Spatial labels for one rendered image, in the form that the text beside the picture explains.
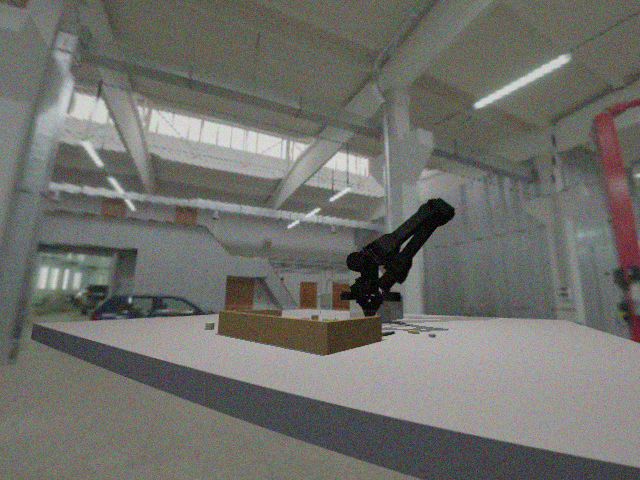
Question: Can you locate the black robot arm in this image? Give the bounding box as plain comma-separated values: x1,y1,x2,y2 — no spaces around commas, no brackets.
346,198,455,298

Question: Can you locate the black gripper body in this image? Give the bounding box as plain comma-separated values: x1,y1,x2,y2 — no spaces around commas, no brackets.
340,274,401,303

